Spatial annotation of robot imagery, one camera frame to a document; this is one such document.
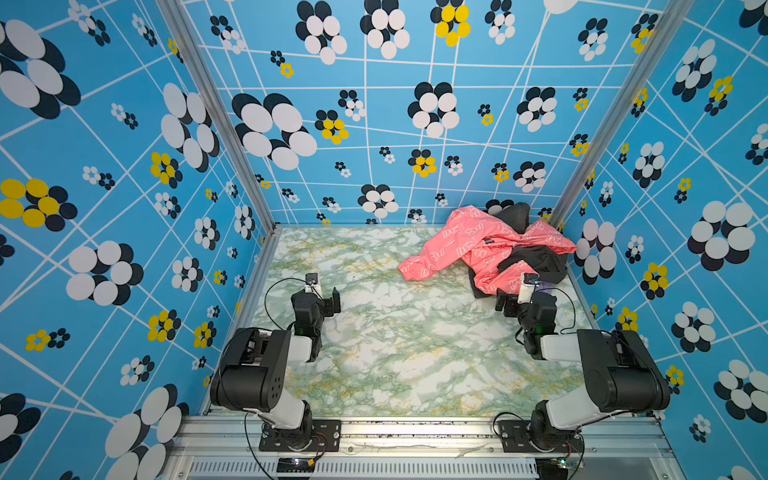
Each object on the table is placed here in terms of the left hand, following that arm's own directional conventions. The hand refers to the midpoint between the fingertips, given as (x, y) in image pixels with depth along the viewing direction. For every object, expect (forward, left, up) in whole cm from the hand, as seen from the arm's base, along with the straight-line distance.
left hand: (321, 288), depth 94 cm
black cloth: (+9, -75, +1) cm, 75 cm away
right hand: (0, -63, -1) cm, 63 cm away
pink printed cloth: (+18, -51, +4) cm, 54 cm away
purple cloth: (+3, -74, -4) cm, 74 cm away
